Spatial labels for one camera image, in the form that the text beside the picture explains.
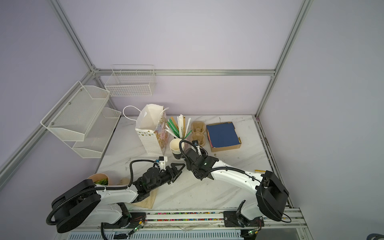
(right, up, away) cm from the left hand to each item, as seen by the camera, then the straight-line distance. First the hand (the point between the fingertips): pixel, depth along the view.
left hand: (184, 169), depth 80 cm
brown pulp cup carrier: (+8, +22, +28) cm, 36 cm away
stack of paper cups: (-7, +11, +13) cm, 18 cm away
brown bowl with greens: (-46, -5, 0) cm, 46 cm away
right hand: (+3, +2, +3) cm, 5 cm away
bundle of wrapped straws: (-6, +23, +15) cm, 28 cm away
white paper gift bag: (-17, +23, -1) cm, 29 cm away
